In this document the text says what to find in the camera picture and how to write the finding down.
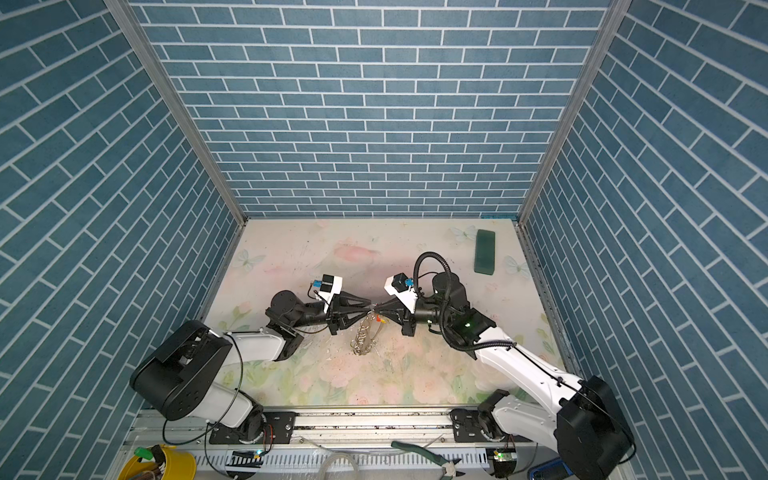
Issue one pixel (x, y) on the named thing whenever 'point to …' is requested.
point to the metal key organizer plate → (364, 342)
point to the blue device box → (557, 470)
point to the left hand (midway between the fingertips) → (367, 313)
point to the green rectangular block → (484, 256)
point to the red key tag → (378, 318)
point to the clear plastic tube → (334, 457)
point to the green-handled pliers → (449, 468)
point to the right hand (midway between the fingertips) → (375, 306)
